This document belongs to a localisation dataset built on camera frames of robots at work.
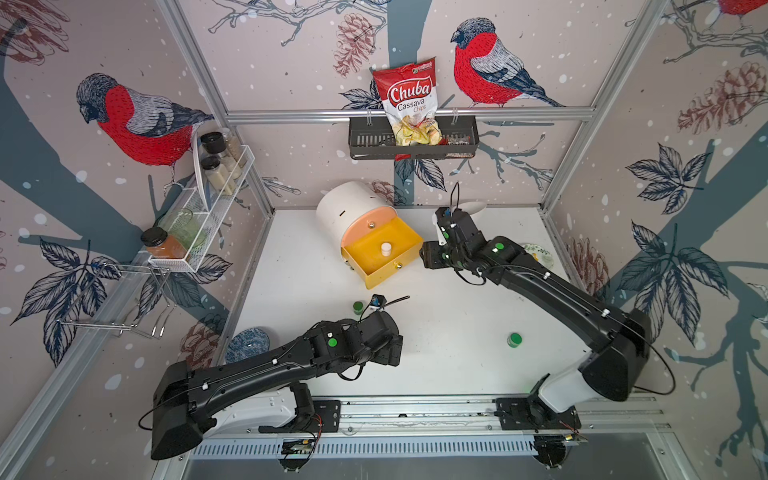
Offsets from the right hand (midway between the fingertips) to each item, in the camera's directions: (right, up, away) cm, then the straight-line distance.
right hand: (427, 249), depth 79 cm
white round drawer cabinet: (-26, +13, +11) cm, 31 cm away
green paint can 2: (+26, -26, +4) cm, 37 cm away
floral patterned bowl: (+42, -3, +22) cm, 48 cm away
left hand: (-9, -23, -5) cm, 25 cm away
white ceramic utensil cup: (+20, +14, +27) cm, 36 cm away
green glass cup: (-59, +6, -12) cm, 60 cm away
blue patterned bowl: (-51, -27, +4) cm, 58 cm away
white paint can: (-11, -1, +15) cm, 19 cm away
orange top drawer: (-18, +8, +9) cm, 21 cm away
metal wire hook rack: (-64, -8, -23) cm, 68 cm away
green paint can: (-19, -17, +7) cm, 27 cm away
